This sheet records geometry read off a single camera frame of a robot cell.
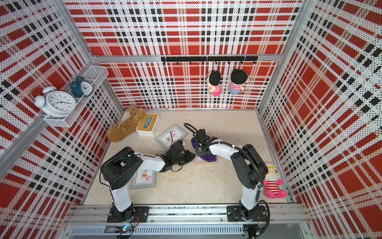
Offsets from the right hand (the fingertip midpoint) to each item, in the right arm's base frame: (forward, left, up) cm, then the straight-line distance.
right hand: (204, 149), depth 94 cm
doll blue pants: (+35, -22, +30) cm, 51 cm away
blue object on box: (+22, +42, +1) cm, 47 cm away
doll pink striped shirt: (+39, -7, +27) cm, 47 cm away
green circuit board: (-42, +39, -1) cm, 57 cm away
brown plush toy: (+10, +58, +7) cm, 59 cm away
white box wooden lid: (+19, +40, +1) cm, 44 cm away
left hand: (-4, +4, -1) cm, 6 cm away
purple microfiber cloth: (-3, -2, -4) cm, 6 cm away
